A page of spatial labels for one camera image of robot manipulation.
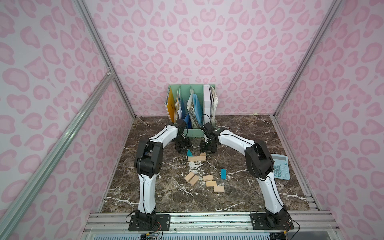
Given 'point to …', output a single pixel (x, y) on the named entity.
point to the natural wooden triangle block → (203, 154)
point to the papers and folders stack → (196, 113)
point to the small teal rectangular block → (223, 174)
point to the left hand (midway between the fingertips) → (191, 148)
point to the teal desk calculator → (281, 167)
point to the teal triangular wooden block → (189, 153)
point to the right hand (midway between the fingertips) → (201, 151)
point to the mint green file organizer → (184, 90)
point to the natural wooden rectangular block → (192, 158)
